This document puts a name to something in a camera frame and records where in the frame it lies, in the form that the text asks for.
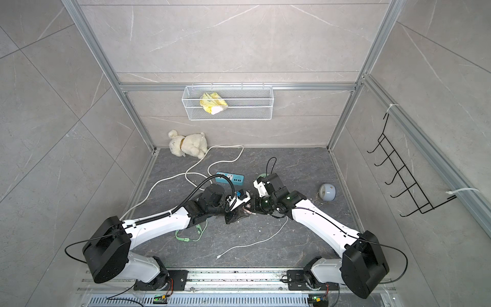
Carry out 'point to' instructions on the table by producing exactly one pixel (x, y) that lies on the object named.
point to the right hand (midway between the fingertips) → (247, 207)
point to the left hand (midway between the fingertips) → (249, 207)
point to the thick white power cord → (188, 171)
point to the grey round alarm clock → (327, 192)
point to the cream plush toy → (193, 144)
